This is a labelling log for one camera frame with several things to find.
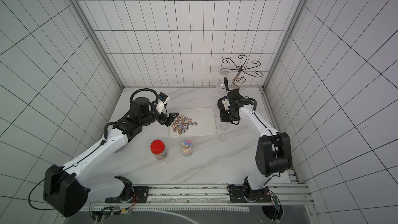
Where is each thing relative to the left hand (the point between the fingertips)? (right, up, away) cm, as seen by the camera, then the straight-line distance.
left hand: (170, 111), depth 79 cm
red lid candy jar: (-6, -18, -3) cm, 20 cm away
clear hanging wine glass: (+29, +12, +15) cm, 35 cm away
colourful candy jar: (+9, -21, +1) cm, 23 cm away
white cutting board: (+20, -7, +22) cm, 31 cm away
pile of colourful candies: (+4, -9, +19) cm, 21 cm away
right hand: (+31, -4, +11) cm, 33 cm away
